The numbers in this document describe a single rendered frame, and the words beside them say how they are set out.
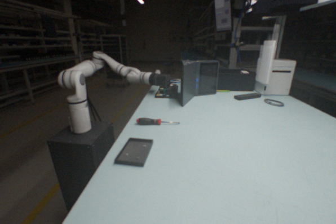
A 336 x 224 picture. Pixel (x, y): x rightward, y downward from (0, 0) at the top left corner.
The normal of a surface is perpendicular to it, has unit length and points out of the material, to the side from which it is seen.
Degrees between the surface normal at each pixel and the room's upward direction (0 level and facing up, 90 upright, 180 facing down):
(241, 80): 90
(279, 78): 90
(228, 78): 90
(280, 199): 0
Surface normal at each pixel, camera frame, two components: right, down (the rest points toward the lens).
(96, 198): 0.00, -0.95
